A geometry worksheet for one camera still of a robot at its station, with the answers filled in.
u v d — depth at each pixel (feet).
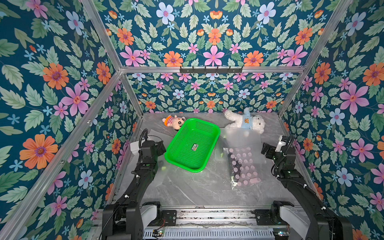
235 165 2.89
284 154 2.05
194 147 3.28
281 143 2.41
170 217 2.42
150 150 2.06
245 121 3.43
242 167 2.90
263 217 2.41
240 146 3.23
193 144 3.32
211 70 2.98
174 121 3.49
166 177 2.86
